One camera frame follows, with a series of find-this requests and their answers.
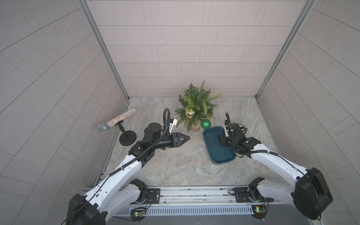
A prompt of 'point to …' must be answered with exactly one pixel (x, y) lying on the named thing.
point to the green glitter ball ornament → (206, 123)
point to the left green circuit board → (138, 214)
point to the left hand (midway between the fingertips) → (189, 139)
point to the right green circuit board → (260, 211)
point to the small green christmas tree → (200, 101)
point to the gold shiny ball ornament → (190, 113)
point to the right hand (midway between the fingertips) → (220, 137)
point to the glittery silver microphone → (104, 127)
